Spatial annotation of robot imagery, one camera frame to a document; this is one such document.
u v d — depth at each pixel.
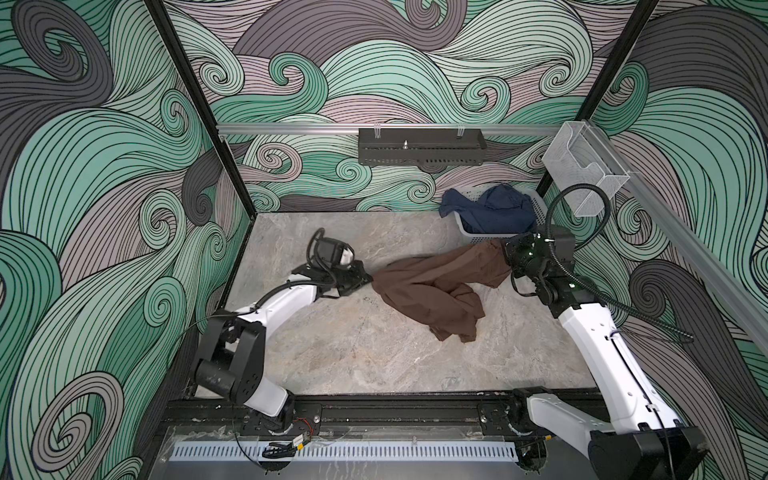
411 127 0.95
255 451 0.70
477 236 1.04
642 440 0.36
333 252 0.69
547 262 0.53
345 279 0.75
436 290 0.87
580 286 0.50
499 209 1.14
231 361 0.43
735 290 0.53
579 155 0.94
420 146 0.94
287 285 0.56
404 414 0.76
